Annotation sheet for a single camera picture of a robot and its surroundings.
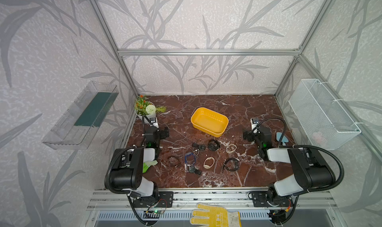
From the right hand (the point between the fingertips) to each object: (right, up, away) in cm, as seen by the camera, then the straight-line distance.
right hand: (251, 126), depth 95 cm
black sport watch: (-25, -12, -4) cm, 27 cm away
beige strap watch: (-28, -20, -8) cm, 36 cm away
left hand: (-60, 0, -1) cm, 60 cm away
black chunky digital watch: (-15, -21, -10) cm, 27 cm away
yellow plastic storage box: (-27, +2, +9) cm, 28 cm away
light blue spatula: (+21, -8, -1) cm, 22 cm away
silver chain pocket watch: (-36, -15, -6) cm, 39 cm away
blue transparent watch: (-39, -18, -8) cm, 44 cm away
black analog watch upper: (-33, -13, -4) cm, 35 cm away
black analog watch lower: (-37, -23, -12) cm, 45 cm away
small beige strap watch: (-14, -14, -3) cm, 20 cm away
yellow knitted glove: (-24, -39, -26) cm, 53 cm away
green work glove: (-64, -21, -12) cm, 68 cm away
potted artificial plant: (-69, +12, -1) cm, 70 cm away
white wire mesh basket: (+21, +6, -31) cm, 37 cm away
